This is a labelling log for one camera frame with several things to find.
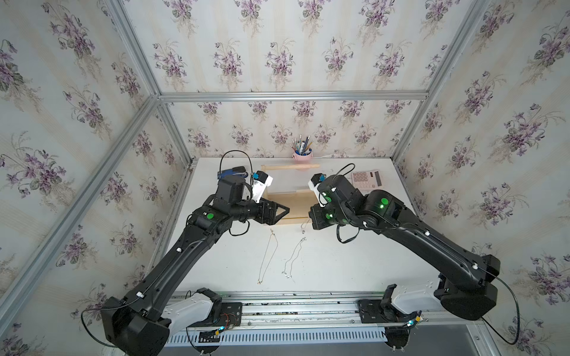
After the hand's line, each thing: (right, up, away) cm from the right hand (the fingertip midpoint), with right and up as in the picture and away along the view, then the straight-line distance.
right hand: (312, 215), depth 67 cm
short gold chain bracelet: (-1, -10, +21) cm, 23 cm away
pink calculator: (+32, +10, +41) cm, 53 cm away
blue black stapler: (-33, +16, +41) cm, 55 cm away
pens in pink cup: (0, +28, +44) cm, 52 cm away
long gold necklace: (-17, -20, +19) cm, 32 cm away
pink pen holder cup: (0, +21, +44) cm, 49 cm away
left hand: (-9, +2, +2) cm, 9 cm away
